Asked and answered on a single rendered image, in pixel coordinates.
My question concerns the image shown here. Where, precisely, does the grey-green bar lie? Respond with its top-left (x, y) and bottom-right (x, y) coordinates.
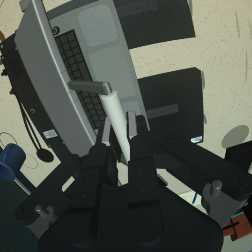
top-left (67, 80), bottom-right (113, 96)

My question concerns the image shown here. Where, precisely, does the blue mug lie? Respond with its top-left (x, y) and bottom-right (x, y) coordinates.
top-left (0, 143), bottom-right (27, 181)

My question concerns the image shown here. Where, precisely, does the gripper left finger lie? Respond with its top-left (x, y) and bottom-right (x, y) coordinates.
top-left (15, 117), bottom-right (119, 235)

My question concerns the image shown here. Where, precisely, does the white cylinder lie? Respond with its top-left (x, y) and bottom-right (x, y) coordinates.
top-left (100, 90), bottom-right (132, 161)

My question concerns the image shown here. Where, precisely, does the black laptop dock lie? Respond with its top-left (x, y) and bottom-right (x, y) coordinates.
top-left (0, 32), bottom-right (81, 164)

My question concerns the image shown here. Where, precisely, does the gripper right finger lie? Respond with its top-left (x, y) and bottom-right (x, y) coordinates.
top-left (126, 110), bottom-right (252, 237)

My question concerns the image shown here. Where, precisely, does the black vented box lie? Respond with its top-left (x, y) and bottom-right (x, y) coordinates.
top-left (224, 140), bottom-right (252, 172)

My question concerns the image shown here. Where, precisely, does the brown book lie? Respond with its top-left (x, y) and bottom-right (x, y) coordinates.
top-left (222, 211), bottom-right (252, 242)

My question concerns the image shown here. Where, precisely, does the black flat box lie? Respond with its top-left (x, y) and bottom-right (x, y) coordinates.
top-left (113, 0), bottom-right (197, 50)
top-left (136, 67), bottom-right (205, 145)

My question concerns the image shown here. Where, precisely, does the white notepad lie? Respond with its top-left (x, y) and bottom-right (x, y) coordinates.
top-left (177, 190), bottom-right (208, 215)

